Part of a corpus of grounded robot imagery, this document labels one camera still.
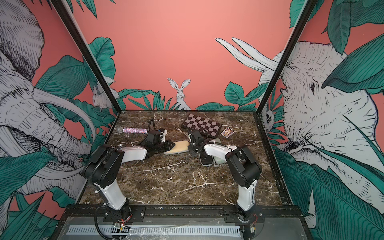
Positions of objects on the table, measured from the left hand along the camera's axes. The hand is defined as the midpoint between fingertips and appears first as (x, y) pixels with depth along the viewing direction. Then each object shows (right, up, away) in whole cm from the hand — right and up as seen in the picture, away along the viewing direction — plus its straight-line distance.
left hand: (175, 144), depth 96 cm
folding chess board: (+12, +15, +14) cm, 24 cm away
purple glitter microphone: (-37, +9, +8) cm, 39 cm away
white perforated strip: (-8, -38, -26) cm, 47 cm away
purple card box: (+37, +7, +11) cm, 39 cm away
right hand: (+11, -1, 0) cm, 11 cm away
